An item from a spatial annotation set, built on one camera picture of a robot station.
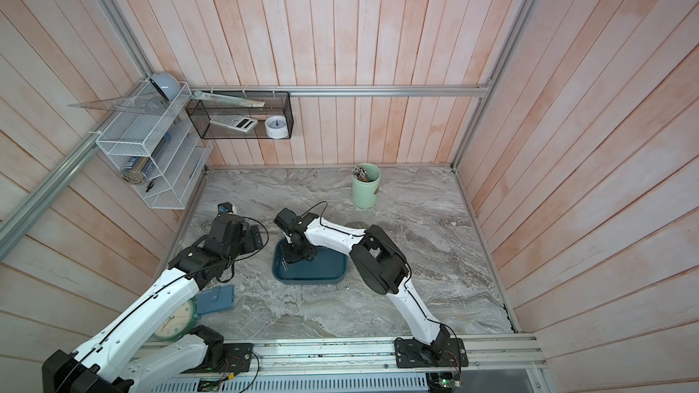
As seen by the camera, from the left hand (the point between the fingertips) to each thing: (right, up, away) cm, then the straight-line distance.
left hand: (246, 237), depth 81 cm
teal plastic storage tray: (+25, -11, +9) cm, 28 cm away
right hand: (+11, -9, +12) cm, 19 cm away
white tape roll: (+6, +37, +14) cm, 40 cm away
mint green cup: (+38, +18, +17) cm, 45 cm away
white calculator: (-8, +39, +17) cm, 43 cm away
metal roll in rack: (-30, +19, -4) cm, 36 cm away
